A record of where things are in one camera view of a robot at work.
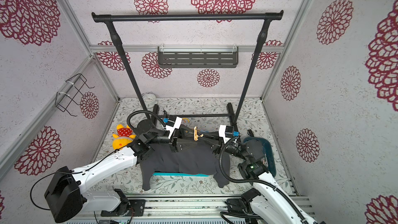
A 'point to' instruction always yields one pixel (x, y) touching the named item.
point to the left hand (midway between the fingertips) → (197, 139)
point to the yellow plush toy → (125, 136)
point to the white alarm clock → (150, 99)
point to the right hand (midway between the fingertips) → (199, 137)
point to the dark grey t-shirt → (194, 156)
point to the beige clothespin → (196, 136)
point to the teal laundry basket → (179, 174)
